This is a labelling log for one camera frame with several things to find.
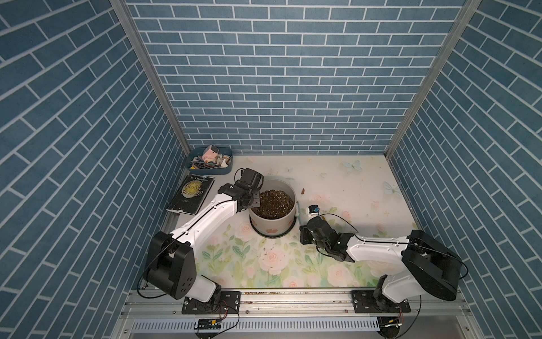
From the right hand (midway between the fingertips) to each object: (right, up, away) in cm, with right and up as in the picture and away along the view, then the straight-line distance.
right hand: (299, 230), depth 87 cm
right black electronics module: (+29, -28, -17) cm, 44 cm away
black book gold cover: (-52, +13, +15) cm, 56 cm away
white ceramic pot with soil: (-9, +7, -1) cm, 12 cm away
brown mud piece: (+3, +14, +18) cm, 23 cm away
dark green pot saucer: (-10, -3, 0) cm, 11 cm away
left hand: (-17, +13, -1) cm, 22 cm away
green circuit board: (-32, -29, -15) cm, 46 cm away
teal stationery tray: (-38, +28, +22) cm, 53 cm away
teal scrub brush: (0, +6, +3) cm, 7 cm away
